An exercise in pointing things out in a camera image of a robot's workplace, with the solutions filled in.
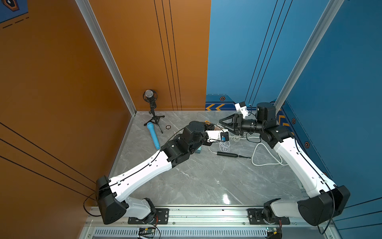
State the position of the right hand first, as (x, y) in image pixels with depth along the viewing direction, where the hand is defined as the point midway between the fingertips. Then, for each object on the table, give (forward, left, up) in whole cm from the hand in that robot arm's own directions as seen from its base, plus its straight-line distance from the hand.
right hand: (222, 124), depth 67 cm
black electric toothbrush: (+3, -10, -34) cm, 35 cm away
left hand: (+2, +5, 0) cm, 6 cm away
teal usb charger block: (+6, +11, -33) cm, 35 cm away
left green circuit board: (-37, +35, -37) cm, 63 cm away
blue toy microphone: (+22, +45, -31) cm, 59 cm away
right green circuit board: (-36, -26, -38) cm, 58 cm away
